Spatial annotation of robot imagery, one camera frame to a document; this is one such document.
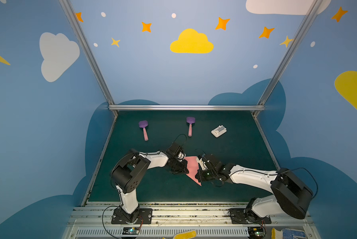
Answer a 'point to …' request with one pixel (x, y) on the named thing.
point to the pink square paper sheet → (193, 167)
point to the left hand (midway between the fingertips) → (190, 172)
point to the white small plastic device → (220, 130)
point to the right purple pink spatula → (190, 120)
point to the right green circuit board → (255, 231)
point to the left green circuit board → (130, 230)
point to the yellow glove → (189, 234)
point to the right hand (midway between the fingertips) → (195, 175)
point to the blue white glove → (286, 234)
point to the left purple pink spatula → (143, 124)
